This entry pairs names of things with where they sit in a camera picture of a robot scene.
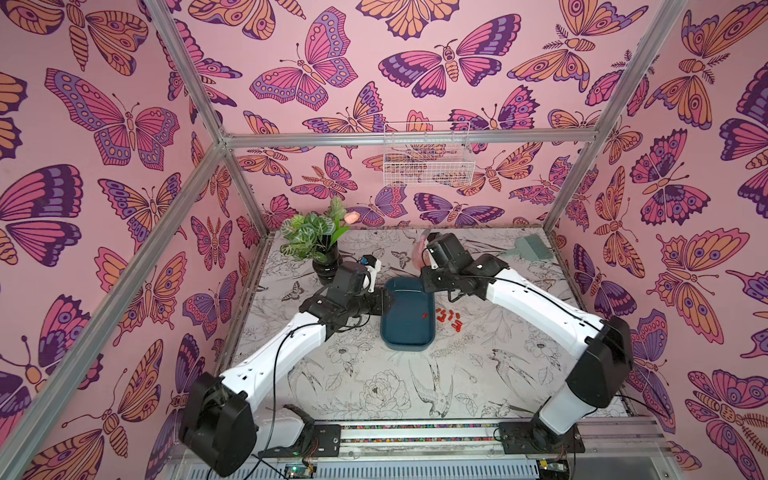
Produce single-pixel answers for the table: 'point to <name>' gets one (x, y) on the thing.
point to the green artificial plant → (308, 235)
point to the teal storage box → (407, 315)
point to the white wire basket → (433, 154)
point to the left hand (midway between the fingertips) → (394, 295)
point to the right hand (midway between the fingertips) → (417, 280)
